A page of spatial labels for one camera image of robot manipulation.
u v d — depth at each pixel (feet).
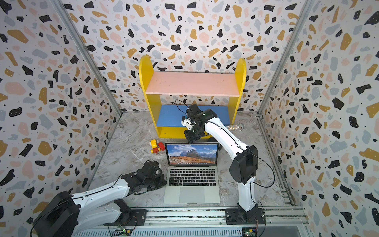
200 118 1.95
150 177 2.26
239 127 2.82
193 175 2.88
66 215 1.32
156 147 3.16
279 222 2.45
